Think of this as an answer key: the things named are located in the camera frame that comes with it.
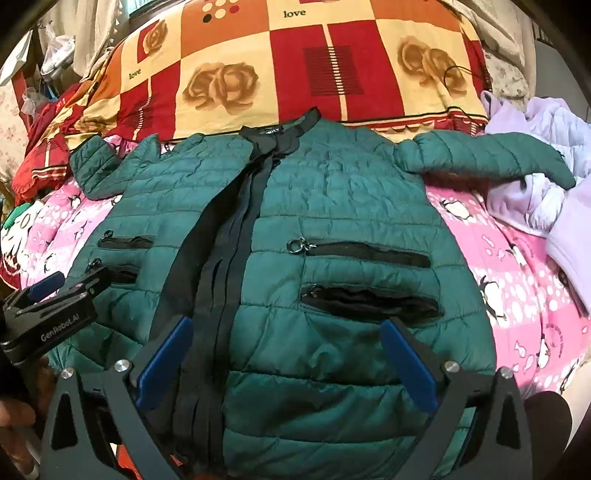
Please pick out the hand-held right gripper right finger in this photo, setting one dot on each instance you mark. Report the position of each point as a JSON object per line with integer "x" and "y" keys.
{"x": 408, "y": 369}

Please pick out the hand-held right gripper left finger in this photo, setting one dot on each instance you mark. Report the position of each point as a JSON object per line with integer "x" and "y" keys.
{"x": 164, "y": 364}

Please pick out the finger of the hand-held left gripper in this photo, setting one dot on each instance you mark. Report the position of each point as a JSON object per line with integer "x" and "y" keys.
{"x": 46, "y": 284}
{"x": 92, "y": 279}

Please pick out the green puffer jacket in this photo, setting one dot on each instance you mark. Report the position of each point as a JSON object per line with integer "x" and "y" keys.
{"x": 323, "y": 207}

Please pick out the person's left hand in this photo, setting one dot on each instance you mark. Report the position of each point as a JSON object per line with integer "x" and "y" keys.
{"x": 16, "y": 413}

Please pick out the white green printed cloth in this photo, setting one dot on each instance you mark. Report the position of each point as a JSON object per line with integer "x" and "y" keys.
{"x": 18, "y": 226}

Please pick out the red ruffled cloth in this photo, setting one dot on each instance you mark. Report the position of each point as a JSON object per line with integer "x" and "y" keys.
{"x": 41, "y": 152}

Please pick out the pink penguin print bedsheet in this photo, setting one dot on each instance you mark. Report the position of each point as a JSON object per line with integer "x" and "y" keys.
{"x": 508, "y": 277}

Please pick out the person's dark clothing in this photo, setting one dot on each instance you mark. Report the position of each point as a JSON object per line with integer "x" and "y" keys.
{"x": 549, "y": 434}

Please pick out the floral fabric wardrobe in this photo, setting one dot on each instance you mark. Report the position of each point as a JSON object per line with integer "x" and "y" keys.
{"x": 11, "y": 129}

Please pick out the clear plastic bags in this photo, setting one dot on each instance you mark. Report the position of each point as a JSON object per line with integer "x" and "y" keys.
{"x": 57, "y": 55}

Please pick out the beige curtain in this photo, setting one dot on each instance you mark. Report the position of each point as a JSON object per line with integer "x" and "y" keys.
{"x": 92, "y": 27}

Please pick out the lilac quilted jacket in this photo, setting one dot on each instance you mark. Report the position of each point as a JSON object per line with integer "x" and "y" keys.
{"x": 545, "y": 129}

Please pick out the red orange checkered blanket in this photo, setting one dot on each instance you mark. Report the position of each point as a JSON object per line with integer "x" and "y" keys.
{"x": 300, "y": 69}

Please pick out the floral patterned cloth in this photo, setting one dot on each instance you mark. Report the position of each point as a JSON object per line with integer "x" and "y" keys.
{"x": 508, "y": 78}

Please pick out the beige cloth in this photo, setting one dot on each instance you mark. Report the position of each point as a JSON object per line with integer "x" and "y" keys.
{"x": 489, "y": 27}

